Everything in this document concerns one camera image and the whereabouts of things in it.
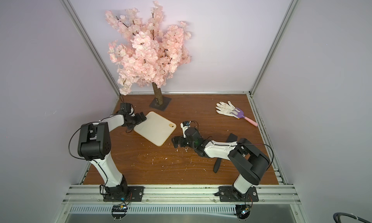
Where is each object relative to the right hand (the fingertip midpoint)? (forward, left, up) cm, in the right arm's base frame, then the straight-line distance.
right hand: (178, 134), depth 87 cm
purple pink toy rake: (+22, -44, -9) cm, 50 cm away
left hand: (+14, +28, -5) cm, 32 cm away
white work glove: (+27, -36, -9) cm, 46 cm away
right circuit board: (-36, -34, -10) cm, 51 cm away
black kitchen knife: (+3, -35, -10) cm, 37 cm away
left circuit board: (-39, +28, -11) cm, 49 cm away
